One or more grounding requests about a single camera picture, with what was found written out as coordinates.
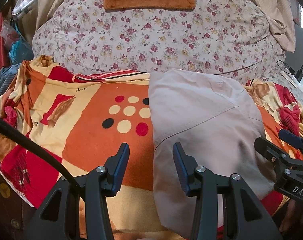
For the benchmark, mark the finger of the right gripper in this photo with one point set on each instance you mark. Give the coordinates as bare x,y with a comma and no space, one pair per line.
281,161
291,139

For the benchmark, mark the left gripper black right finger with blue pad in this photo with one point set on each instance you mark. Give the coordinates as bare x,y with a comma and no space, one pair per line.
245,217

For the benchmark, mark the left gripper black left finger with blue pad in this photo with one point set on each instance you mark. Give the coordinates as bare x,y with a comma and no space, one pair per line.
58,215

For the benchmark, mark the light grey garment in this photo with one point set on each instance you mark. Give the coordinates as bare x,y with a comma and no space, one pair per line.
216,121

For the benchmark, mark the person's right hand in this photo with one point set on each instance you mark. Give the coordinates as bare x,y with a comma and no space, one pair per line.
294,213

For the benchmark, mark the white power strip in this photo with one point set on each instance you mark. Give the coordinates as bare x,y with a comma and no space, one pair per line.
290,78

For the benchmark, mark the orange red patterned blanket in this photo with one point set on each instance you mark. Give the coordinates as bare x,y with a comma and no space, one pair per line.
82,120

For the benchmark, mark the floral white bed sheet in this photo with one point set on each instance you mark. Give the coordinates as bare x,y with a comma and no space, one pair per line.
230,38

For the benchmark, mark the beige curtain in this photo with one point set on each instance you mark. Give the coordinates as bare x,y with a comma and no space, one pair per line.
281,22

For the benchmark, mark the blue grey striped cloth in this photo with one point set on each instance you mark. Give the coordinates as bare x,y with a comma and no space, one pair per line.
7,74

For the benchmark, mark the blue plastic bag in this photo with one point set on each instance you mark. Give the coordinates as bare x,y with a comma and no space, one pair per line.
20,51

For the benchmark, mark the clear plastic bag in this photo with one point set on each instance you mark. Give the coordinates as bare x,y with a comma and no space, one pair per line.
22,7

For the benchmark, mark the black charger with cable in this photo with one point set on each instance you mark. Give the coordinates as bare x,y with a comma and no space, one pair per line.
298,74

